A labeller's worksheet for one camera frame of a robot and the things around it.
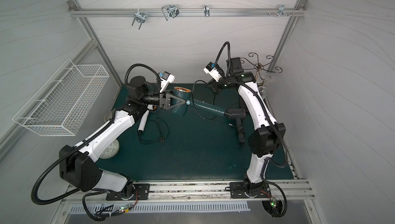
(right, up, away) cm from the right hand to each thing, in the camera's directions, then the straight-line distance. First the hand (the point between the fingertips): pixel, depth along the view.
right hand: (207, 83), depth 80 cm
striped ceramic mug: (-63, -19, +16) cm, 68 cm away
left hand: (-10, -9, -18) cm, 23 cm away
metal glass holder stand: (+30, +10, +7) cm, 33 cm away
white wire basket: (-67, -12, -11) cm, 69 cm away
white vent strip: (-15, -59, -10) cm, 61 cm away
